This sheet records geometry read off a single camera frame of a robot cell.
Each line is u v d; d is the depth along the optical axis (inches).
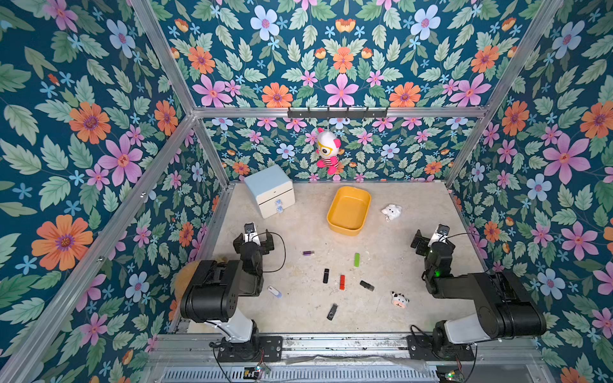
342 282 34.7
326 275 35.0
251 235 30.8
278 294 33.6
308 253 37.4
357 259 36.7
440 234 30.4
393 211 41.1
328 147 38.0
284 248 33.6
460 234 29.6
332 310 32.2
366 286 34.0
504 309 17.4
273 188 38.8
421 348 28.9
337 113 36.5
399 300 32.3
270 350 28.9
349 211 42.1
